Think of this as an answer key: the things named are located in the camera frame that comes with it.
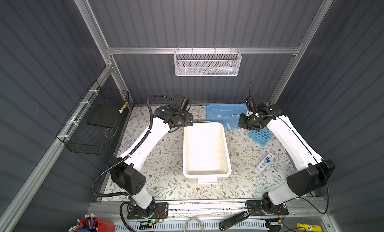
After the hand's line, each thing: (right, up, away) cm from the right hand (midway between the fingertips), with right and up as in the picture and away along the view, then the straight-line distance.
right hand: (242, 125), depth 79 cm
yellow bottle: (+27, -46, -12) cm, 55 cm away
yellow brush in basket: (-65, +10, +2) cm, 66 cm away
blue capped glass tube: (+15, -20, +3) cm, 25 cm away
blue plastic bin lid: (0, +7, +36) cm, 37 cm away
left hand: (-30, +3, 0) cm, 30 cm away
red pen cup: (-66, -40, -19) cm, 79 cm away
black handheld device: (-7, -46, -7) cm, 47 cm away
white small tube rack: (+14, -23, +5) cm, 27 cm away
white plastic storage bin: (-19, -19, +13) cm, 30 cm away
